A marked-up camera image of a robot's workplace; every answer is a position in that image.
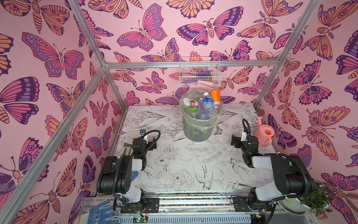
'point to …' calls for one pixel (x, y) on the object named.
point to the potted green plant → (319, 199)
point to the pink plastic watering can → (264, 134)
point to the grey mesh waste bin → (200, 110)
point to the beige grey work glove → (134, 133)
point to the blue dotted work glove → (98, 215)
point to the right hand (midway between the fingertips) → (241, 135)
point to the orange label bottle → (215, 94)
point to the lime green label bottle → (193, 111)
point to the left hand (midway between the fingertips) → (148, 136)
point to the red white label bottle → (188, 102)
